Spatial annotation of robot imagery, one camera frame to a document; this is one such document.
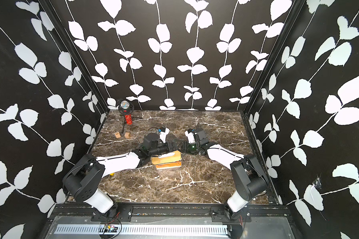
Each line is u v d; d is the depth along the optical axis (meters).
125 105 0.90
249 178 0.46
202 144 0.71
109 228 0.70
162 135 0.79
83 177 0.47
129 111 0.95
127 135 1.04
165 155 0.79
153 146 0.69
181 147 0.79
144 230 0.70
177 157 0.83
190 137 0.83
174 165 0.86
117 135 1.04
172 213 0.75
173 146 0.75
